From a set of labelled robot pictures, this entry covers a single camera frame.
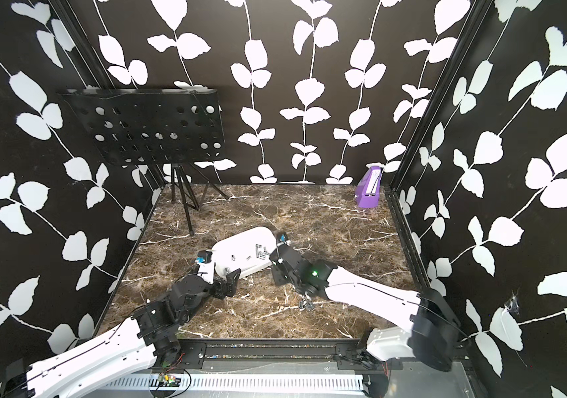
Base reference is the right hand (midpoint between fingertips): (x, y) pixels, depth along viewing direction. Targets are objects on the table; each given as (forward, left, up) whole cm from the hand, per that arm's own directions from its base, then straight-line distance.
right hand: (276, 264), depth 79 cm
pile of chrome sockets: (-8, -10, -13) cm, 19 cm away
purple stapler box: (+39, -38, -5) cm, 55 cm away
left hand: (-1, +14, +1) cm, 14 cm away
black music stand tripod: (+30, +38, +12) cm, 50 cm away
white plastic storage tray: (+12, +13, -12) cm, 21 cm away
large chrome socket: (+9, +18, -13) cm, 24 cm away
